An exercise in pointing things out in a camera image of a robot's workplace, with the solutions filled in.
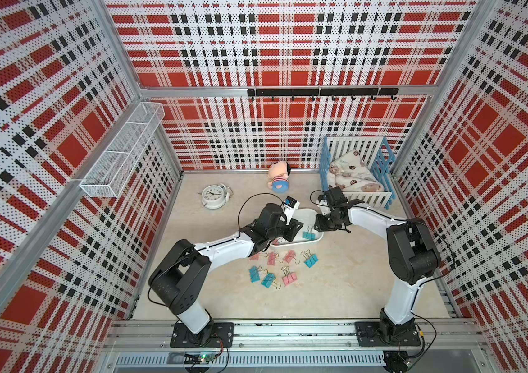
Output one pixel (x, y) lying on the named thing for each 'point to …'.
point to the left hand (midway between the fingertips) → (302, 222)
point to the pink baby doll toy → (278, 174)
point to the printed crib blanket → (349, 172)
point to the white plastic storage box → (307, 217)
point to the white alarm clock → (215, 196)
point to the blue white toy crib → (379, 158)
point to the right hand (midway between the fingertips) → (321, 224)
